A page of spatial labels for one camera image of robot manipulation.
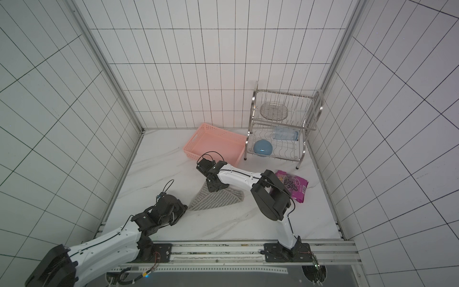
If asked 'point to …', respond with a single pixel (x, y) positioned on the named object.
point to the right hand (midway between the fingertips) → (211, 188)
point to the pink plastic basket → (213, 143)
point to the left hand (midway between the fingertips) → (186, 209)
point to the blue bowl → (263, 147)
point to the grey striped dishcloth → (207, 200)
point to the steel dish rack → (280, 122)
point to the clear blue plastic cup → (282, 133)
